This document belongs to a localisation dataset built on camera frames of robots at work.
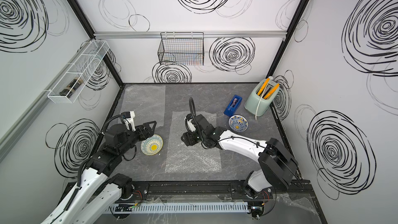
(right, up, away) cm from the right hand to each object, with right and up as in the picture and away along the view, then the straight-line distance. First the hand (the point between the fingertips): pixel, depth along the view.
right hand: (186, 137), depth 81 cm
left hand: (-17, +8, -6) cm, 20 cm away
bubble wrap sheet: (-30, +18, +27) cm, 44 cm away
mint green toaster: (+46, +17, +10) cm, 50 cm away
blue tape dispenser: (+29, +15, +20) cm, 39 cm away
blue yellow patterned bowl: (+32, +5, +16) cm, 36 cm away
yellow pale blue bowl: (-20, -7, +8) cm, 23 cm away
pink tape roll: (+31, +19, +21) cm, 42 cm away
